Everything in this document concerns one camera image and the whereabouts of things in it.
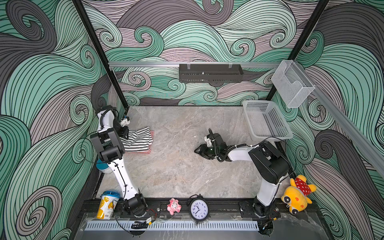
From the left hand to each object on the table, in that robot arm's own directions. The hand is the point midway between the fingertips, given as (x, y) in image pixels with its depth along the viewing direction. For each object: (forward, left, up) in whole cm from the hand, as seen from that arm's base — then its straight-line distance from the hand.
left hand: (121, 135), depth 94 cm
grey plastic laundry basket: (+18, -101, -5) cm, 103 cm away
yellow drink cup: (-38, -5, 0) cm, 38 cm away
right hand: (-9, -48, -4) cm, 49 cm away
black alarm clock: (-39, -49, -3) cm, 63 cm away
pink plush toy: (-39, -37, -3) cm, 53 cm away
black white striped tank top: (-2, -11, -2) cm, 11 cm away
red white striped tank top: (+1, -18, -3) cm, 19 cm away
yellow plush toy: (-34, -96, +2) cm, 102 cm away
